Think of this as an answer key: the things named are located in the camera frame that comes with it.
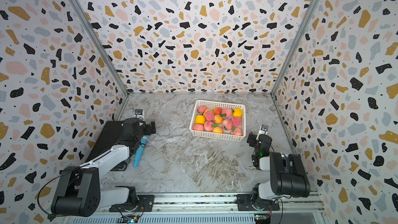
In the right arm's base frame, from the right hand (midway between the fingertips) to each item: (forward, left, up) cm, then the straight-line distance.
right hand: (260, 133), depth 93 cm
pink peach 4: (+8, +13, +1) cm, 15 cm away
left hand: (+1, +67, +9) cm, 67 cm away
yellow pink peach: (+10, +25, 0) cm, 27 cm away
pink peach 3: (+10, +31, +5) cm, 33 cm away
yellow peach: (+15, +12, 0) cm, 19 cm away
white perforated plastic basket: (-2, +20, 0) cm, 20 cm away
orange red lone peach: (+18, +26, -1) cm, 32 cm away
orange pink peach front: (+2, +25, 0) cm, 25 cm away
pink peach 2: (+16, +18, +1) cm, 24 cm away
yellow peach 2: (+9, +37, +1) cm, 38 cm away
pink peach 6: (+7, +19, 0) cm, 20 cm away
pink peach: (+18, +36, 0) cm, 41 cm away
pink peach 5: (+5, +31, +1) cm, 32 cm away
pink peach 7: (0, +14, +1) cm, 14 cm away
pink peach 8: (+3, +37, +1) cm, 37 cm away
